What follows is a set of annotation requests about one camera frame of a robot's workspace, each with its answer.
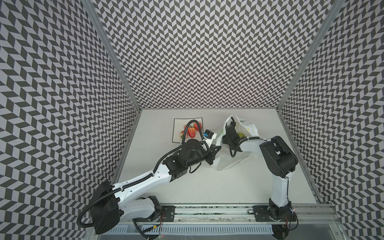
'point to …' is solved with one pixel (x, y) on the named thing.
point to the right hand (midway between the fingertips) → (227, 139)
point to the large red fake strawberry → (181, 134)
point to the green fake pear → (241, 135)
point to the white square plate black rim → (178, 125)
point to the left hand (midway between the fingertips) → (220, 148)
